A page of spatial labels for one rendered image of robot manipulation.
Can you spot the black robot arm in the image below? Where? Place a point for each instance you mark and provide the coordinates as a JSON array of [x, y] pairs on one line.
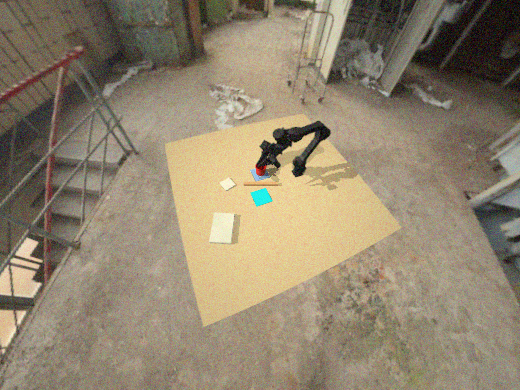
[[285, 137]]

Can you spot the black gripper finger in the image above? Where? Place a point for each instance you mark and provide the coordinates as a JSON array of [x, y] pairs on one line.
[[265, 162], [261, 158]]

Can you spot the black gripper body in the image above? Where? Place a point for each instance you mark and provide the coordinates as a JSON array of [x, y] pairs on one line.
[[272, 156]]

